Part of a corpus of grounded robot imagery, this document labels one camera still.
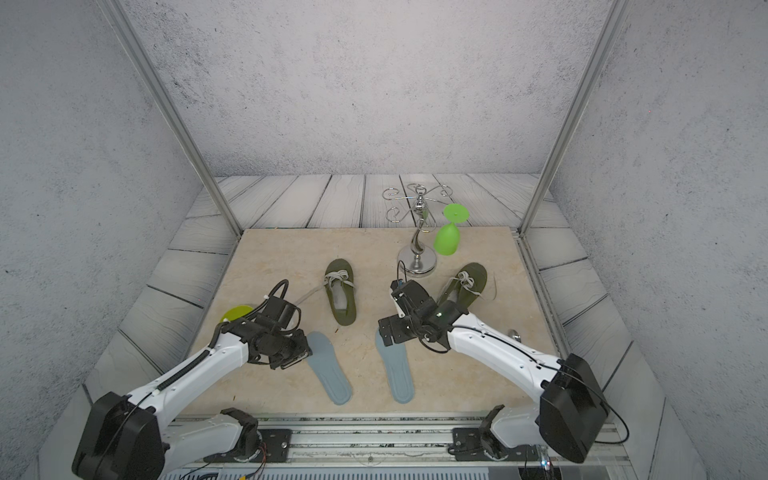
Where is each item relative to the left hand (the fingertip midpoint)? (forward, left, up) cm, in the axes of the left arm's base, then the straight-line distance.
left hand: (315, 354), depth 83 cm
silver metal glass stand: (+37, -31, -4) cm, 48 cm away
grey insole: (-2, -3, -5) cm, 6 cm away
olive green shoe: (+23, -5, +2) cm, 23 cm away
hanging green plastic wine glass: (+32, -39, +12) cm, 52 cm away
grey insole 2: (-2, -23, -5) cm, 23 cm away
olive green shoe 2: (+21, -45, 0) cm, 49 cm away
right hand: (+4, -22, +7) cm, 24 cm away
